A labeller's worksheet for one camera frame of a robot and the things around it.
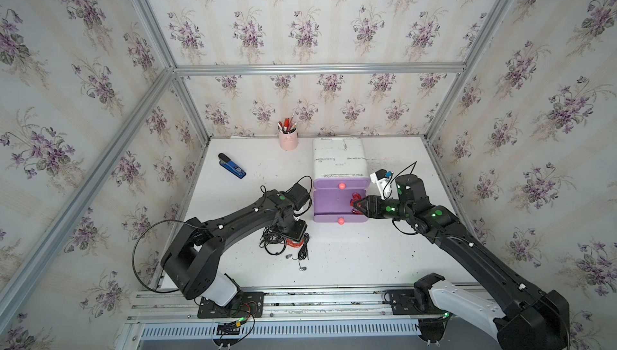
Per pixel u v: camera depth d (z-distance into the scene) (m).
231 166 1.05
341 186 0.80
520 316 0.38
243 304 0.73
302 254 0.83
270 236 0.86
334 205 0.83
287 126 1.11
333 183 0.79
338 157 0.84
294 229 0.73
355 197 0.88
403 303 0.73
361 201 0.72
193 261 0.42
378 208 0.66
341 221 0.81
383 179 0.69
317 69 0.98
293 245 0.86
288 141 1.11
